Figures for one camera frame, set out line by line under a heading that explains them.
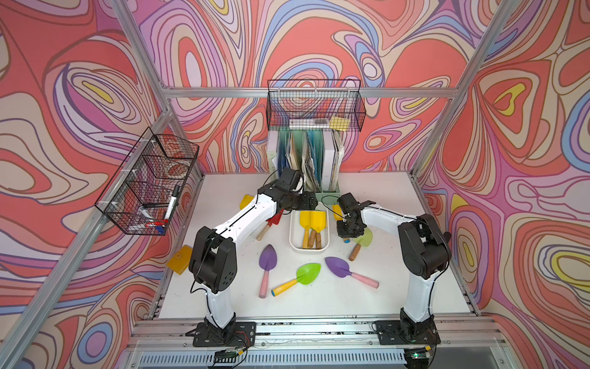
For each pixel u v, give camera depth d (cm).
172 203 69
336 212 82
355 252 90
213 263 47
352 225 83
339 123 91
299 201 74
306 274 86
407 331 65
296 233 97
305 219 101
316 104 96
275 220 101
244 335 72
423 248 52
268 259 91
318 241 93
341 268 88
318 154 98
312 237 93
